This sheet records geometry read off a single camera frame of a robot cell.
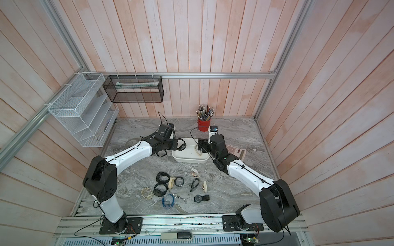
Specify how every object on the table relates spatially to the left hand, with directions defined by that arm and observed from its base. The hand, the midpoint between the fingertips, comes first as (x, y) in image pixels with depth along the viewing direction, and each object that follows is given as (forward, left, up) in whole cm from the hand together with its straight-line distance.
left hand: (175, 144), depth 91 cm
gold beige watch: (-1, -15, -10) cm, 19 cm away
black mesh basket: (+38, +30, +14) cm, 50 cm away
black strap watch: (-20, -12, -11) cm, 26 cm away
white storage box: (0, -10, -11) cm, 15 cm away
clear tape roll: (+8, +32, -9) cm, 34 cm away
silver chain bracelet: (-26, -1, -11) cm, 28 cm away
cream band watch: (-28, +12, -9) cm, 32 cm away
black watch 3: (-24, +7, -10) cm, 27 cm away
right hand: (0, -17, +7) cm, 19 cm away
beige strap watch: (-20, +1, -7) cm, 22 cm away
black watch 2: (-15, +6, -10) cm, 19 cm away
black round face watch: (-28, -14, -11) cm, 33 cm away
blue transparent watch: (-29, +3, -11) cm, 31 cm away
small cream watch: (-24, -17, -5) cm, 30 cm away
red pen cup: (+21, -18, -6) cm, 29 cm away
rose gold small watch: (-15, -12, -6) cm, 20 cm away
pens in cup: (+23, -19, +5) cm, 30 cm away
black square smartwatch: (-19, -3, -11) cm, 22 cm away
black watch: (-2, -5, 0) cm, 5 cm away
